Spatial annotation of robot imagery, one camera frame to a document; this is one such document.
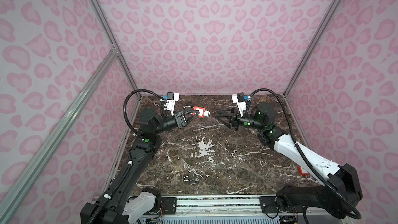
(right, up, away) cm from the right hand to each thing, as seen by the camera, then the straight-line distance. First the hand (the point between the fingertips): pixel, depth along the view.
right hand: (219, 115), depth 66 cm
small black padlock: (-13, -35, +15) cm, 40 cm away
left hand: (-9, +2, -4) cm, 10 cm away
